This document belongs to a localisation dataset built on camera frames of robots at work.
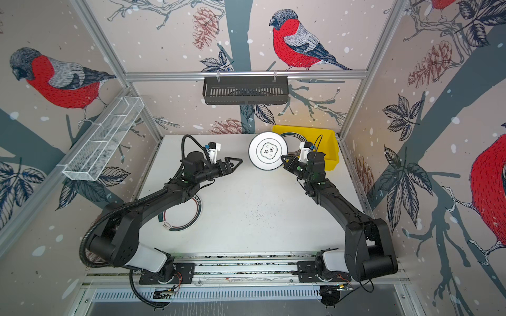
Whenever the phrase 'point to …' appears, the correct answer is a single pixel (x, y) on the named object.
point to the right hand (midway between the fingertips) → (280, 158)
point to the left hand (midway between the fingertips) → (237, 163)
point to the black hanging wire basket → (224, 90)
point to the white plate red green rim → (182, 216)
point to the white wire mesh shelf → (95, 151)
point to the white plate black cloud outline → (266, 149)
